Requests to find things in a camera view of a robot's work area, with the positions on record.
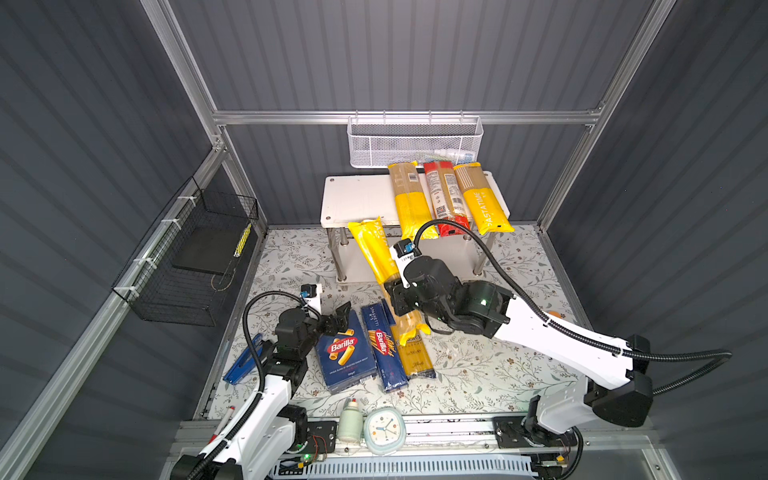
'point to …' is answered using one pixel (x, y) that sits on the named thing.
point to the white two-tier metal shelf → (352, 199)
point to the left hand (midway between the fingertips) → (335, 302)
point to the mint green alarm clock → (384, 431)
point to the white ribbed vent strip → (467, 465)
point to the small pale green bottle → (350, 423)
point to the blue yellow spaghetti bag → (411, 329)
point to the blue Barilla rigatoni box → (345, 357)
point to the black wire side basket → (180, 273)
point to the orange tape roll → (556, 314)
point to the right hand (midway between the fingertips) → (390, 286)
